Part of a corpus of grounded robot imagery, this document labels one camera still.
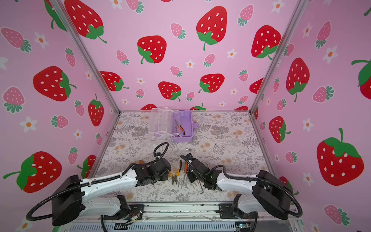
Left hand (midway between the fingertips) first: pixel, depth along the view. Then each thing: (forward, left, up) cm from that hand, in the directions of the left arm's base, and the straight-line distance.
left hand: (168, 173), depth 82 cm
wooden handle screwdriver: (+10, +19, -5) cm, 22 cm away
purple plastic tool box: (+33, +7, +4) cm, 34 cm away
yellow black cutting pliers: (0, -3, -5) cm, 6 cm away
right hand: (+3, -11, 0) cm, 11 cm away
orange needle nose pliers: (+37, -3, -2) cm, 37 cm away
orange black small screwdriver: (+6, -10, -4) cm, 13 cm away
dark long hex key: (-8, -20, -6) cm, 22 cm away
